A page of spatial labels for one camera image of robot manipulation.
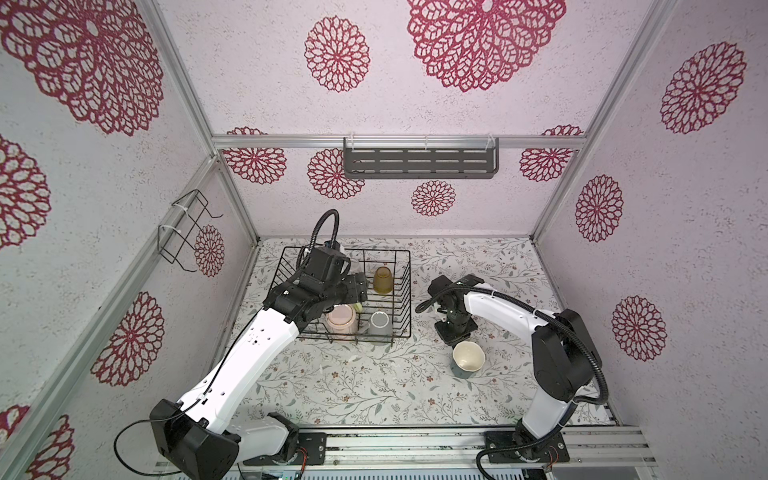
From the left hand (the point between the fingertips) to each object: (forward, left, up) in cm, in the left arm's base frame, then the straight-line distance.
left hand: (354, 289), depth 76 cm
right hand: (-5, -27, -19) cm, 33 cm away
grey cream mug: (-3, -7, -13) cm, 14 cm away
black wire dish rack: (+8, -9, -24) cm, 27 cm away
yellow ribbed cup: (+17, -8, -20) cm, 27 cm away
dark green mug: (-10, -31, -21) cm, 39 cm away
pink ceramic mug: (-3, +4, -11) cm, 12 cm away
